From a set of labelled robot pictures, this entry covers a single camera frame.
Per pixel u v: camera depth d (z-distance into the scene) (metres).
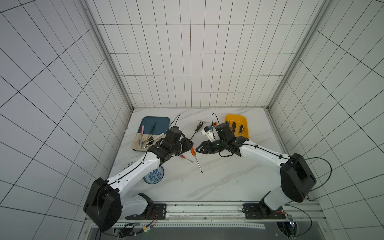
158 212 0.73
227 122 1.07
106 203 0.39
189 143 0.79
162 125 1.07
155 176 0.84
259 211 0.66
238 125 1.07
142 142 0.99
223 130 0.66
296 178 0.44
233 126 1.06
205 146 0.74
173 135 0.61
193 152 0.78
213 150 0.73
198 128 1.07
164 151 0.59
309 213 0.65
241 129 1.04
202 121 1.09
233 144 0.63
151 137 1.00
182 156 0.92
